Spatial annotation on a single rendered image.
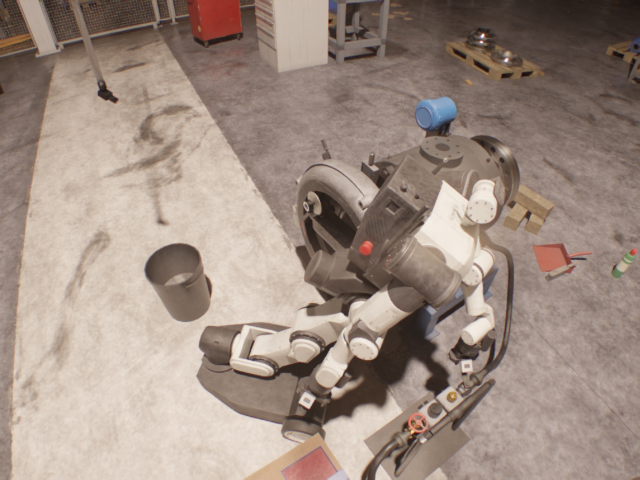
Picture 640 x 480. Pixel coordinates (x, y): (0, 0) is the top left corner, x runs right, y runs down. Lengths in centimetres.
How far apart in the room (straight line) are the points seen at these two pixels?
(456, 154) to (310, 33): 379
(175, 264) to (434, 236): 172
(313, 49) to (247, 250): 347
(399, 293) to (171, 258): 166
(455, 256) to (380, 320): 23
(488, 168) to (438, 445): 135
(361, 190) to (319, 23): 411
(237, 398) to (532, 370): 155
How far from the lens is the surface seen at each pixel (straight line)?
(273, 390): 185
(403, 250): 80
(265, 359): 172
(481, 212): 94
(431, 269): 82
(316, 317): 143
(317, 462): 142
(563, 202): 359
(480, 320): 145
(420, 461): 196
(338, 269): 116
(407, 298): 86
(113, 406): 224
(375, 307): 92
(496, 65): 594
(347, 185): 150
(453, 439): 203
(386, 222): 96
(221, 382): 191
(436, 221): 93
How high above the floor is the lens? 186
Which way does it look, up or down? 45 degrees down
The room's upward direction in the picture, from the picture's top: straight up
